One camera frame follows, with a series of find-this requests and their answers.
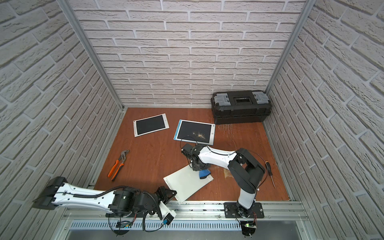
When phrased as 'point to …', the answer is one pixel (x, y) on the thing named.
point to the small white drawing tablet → (150, 125)
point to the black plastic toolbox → (241, 107)
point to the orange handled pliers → (122, 158)
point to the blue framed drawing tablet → (195, 132)
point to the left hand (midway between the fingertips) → (176, 187)
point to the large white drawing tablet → (186, 182)
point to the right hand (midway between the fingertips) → (203, 166)
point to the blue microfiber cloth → (203, 173)
